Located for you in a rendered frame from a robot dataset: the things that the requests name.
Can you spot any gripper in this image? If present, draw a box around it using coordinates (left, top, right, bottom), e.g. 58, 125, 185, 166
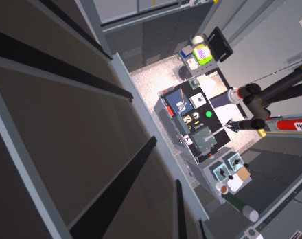
224, 119, 246, 133

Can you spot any silver hoist lever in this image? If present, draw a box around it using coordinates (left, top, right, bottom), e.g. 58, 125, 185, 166
203, 128, 226, 142

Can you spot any grey-green lever box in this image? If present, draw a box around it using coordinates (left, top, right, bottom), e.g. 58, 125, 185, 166
190, 126, 218, 153

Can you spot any black top control desk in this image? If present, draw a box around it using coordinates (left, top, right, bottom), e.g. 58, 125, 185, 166
154, 81, 232, 164

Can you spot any dark blue pad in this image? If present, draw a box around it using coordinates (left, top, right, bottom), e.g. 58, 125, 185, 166
209, 93, 229, 109

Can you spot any white red cylinder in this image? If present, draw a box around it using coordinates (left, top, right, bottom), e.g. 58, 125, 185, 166
226, 87, 242, 104

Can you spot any light blue joystick box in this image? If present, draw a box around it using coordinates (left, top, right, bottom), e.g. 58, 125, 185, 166
209, 162, 231, 184
222, 152, 244, 172

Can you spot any white box with knob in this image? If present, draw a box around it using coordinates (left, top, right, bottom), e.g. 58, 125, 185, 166
189, 92, 207, 109

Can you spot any brown cardboard box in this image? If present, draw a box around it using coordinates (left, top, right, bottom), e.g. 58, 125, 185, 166
235, 166, 252, 183

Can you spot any dark green box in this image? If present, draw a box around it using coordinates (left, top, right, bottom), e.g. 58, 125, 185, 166
172, 115, 191, 135

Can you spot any grey side desk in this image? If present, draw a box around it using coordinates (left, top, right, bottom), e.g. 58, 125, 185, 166
184, 146, 253, 205

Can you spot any white cloth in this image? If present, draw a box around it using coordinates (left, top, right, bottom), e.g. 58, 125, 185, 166
226, 173, 244, 195

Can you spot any blue clipboard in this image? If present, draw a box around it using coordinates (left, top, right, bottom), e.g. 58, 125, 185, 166
165, 89, 194, 117

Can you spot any grey shelf unit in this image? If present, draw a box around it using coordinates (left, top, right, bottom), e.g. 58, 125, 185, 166
178, 43, 230, 87

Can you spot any white coffee mug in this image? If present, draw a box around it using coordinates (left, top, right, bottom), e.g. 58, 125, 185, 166
215, 183, 229, 196

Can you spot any black round disc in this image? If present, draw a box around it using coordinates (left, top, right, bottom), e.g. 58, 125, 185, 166
178, 67, 190, 81

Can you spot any cream box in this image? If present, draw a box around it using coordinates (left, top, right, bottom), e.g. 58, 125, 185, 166
187, 58, 199, 71

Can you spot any green yellow box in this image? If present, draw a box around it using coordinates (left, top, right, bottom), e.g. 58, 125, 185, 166
192, 44, 213, 65

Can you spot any green flask silver cap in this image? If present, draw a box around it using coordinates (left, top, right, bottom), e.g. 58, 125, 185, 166
220, 192, 260, 223

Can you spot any black monitor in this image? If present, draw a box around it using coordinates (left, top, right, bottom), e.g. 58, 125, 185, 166
207, 25, 234, 63

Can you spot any grey wall plate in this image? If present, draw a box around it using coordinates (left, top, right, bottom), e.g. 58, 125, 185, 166
286, 54, 302, 65

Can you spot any white bracket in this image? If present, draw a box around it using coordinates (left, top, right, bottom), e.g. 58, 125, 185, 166
244, 227, 264, 239

